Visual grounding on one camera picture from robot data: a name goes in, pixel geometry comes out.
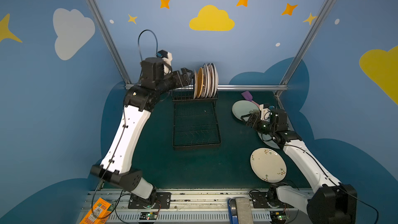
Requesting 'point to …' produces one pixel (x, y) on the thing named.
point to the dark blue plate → (196, 86)
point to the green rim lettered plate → (215, 80)
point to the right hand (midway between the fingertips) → (247, 118)
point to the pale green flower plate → (242, 107)
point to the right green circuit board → (278, 216)
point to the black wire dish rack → (195, 120)
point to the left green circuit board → (148, 215)
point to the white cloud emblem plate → (208, 81)
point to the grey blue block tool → (240, 211)
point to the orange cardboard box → (99, 213)
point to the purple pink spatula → (249, 96)
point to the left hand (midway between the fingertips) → (186, 73)
